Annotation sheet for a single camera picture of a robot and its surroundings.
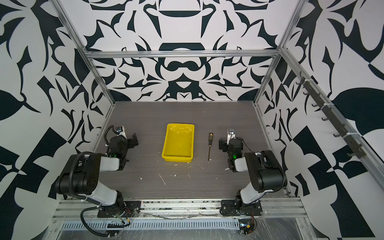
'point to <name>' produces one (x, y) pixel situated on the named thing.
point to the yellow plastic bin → (179, 142)
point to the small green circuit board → (246, 225)
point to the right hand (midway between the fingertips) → (231, 136)
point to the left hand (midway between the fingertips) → (126, 132)
